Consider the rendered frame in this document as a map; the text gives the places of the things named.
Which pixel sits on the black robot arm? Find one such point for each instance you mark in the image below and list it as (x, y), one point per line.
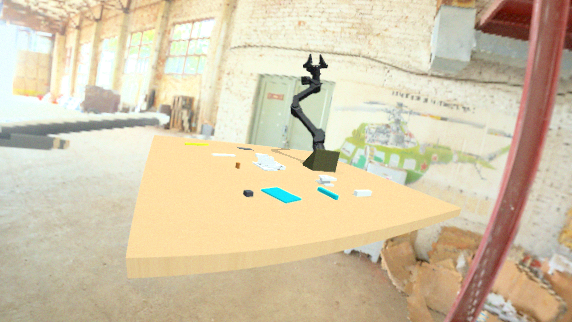
(296, 110)

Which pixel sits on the cyan flat rectangular plate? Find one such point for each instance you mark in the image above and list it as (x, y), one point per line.
(281, 195)

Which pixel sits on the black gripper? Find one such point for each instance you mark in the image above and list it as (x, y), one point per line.
(315, 70)

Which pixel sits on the cyan cylinder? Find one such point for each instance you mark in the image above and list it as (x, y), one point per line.
(328, 193)

